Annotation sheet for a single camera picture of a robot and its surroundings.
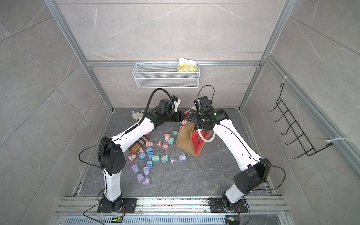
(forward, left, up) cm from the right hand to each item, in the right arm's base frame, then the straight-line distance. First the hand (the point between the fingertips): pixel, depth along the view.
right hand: (196, 119), depth 78 cm
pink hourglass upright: (+5, +20, -25) cm, 32 cm away
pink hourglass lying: (-2, +31, -22) cm, 38 cm away
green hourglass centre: (-12, +25, -24) cm, 37 cm away
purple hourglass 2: (-12, +9, -23) cm, 28 cm away
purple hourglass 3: (-19, +37, -23) cm, 48 cm away
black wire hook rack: (-21, -49, +4) cm, 53 cm away
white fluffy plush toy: (+24, +44, -22) cm, 55 cm away
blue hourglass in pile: (-7, +31, -25) cm, 40 cm away
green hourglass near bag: (+1, +16, -23) cm, 28 cm away
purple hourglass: (-26, +29, -24) cm, 46 cm away
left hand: (+7, +5, -2) cm, 9 cm away
